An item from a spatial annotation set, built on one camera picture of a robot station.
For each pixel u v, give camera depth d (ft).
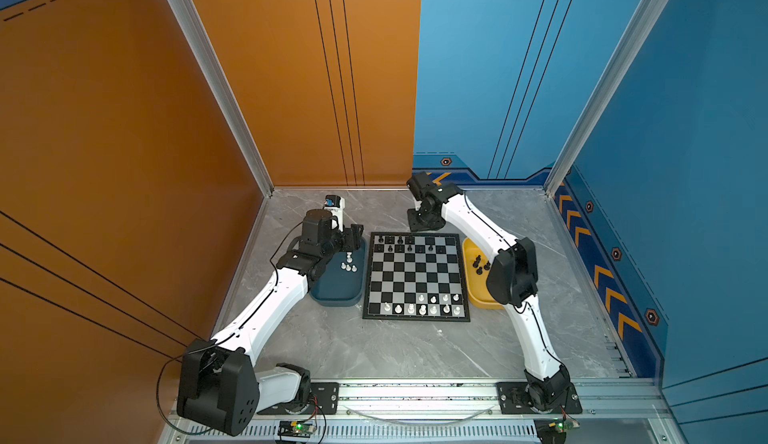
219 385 1.30
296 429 2.32
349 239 2.38
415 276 3.08
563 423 2.29
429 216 2.64
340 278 3.11
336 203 2.34
